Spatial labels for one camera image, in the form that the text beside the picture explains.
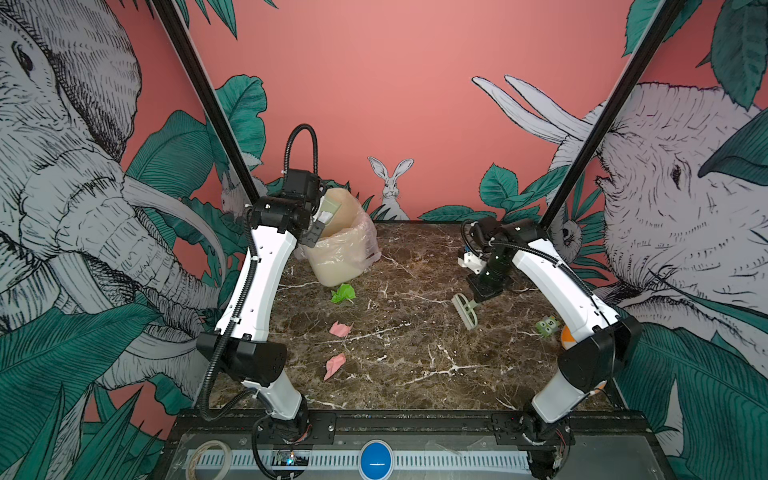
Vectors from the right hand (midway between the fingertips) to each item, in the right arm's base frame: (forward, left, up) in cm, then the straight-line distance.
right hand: (474, 294), depth 76 cm
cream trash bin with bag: (+15, +34, +2) cm, 37 cm away
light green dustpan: (+19, +40, +11) cm, 46 cm away
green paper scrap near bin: (+12, +37, -18) cm, 43 cm away
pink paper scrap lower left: (-12, +38, -20) cm, 44 cm away
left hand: (+12, +45, +14) cm, 49 cm away
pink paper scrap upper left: (-2, +38, -20) cm, 42 cm away
